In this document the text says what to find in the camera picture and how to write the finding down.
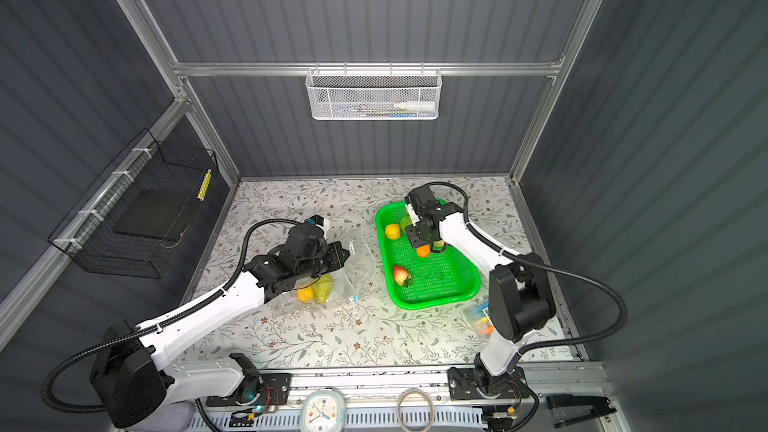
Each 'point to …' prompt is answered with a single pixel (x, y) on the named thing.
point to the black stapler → (567, 409)
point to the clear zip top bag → (337, 286)
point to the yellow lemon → (392, 231)
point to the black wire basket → (140, 205)
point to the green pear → (322, 288)
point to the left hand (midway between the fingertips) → (353, 253)
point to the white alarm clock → (323, 411)
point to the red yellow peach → (401, 275)
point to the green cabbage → (405, 221)
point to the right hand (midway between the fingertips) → (422, 236)
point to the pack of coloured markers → (478, 314)
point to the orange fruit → (305, 294)
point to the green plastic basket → (414, 281)
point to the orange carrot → (424, 250)
